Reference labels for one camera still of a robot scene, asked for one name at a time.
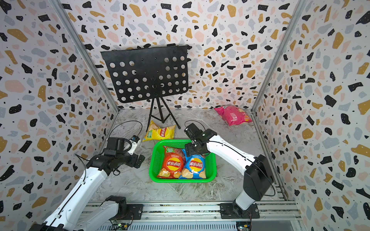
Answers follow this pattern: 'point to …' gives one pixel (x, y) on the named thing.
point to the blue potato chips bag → (194, 167)
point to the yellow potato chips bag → (155, 132)
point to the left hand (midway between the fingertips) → (137, 154)
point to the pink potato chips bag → (233, 115)
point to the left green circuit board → (119, 226)
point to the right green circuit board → (243, 225)
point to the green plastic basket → (157, 155)
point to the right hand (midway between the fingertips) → (192, 151)
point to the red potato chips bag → (174, 161)
